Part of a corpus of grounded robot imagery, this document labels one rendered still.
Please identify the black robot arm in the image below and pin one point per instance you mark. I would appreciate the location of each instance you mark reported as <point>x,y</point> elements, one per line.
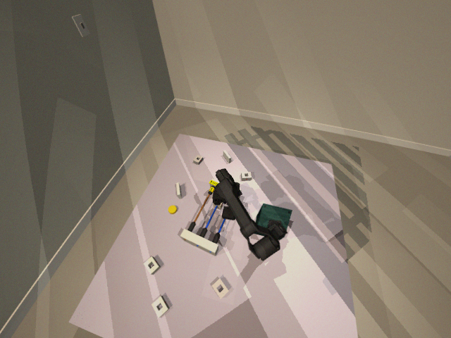
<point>227,190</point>

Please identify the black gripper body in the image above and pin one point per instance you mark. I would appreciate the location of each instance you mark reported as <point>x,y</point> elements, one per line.
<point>227,214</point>

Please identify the yellow round disc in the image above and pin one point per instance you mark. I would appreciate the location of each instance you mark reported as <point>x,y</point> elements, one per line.
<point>172,209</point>

